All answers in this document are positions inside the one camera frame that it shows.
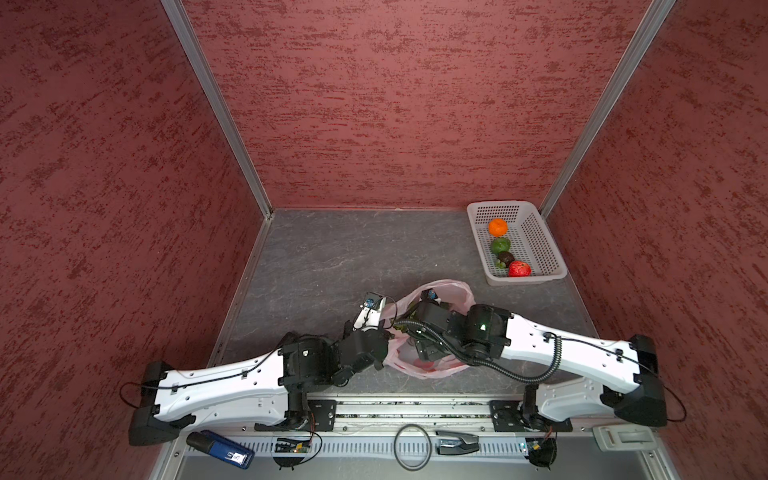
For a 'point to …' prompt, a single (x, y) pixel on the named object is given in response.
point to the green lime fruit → (499, 245)
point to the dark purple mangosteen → (505, 257)
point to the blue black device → (222, 448)
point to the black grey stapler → (455, 443)
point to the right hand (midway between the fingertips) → (430, 349)
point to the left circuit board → (290, 445)
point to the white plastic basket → (529, 238)
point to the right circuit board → (541, 451)
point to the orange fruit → (498, 227)
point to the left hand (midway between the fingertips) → (382, 329)
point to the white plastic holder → (625, 437)
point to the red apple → (519, 268)
